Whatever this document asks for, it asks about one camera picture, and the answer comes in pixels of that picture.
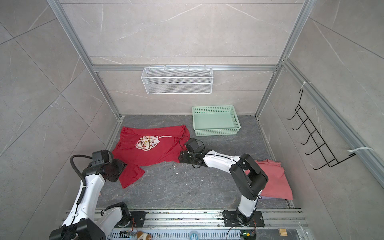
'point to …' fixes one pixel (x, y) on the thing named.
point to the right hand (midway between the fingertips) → (182, 157)
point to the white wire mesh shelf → (177, 80)
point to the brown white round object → (142, 236)
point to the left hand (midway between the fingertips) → (123, 164)
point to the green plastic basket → (215, 120)
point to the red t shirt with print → (137, 146)
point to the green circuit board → (248, 236)
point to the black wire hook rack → (328, 155)
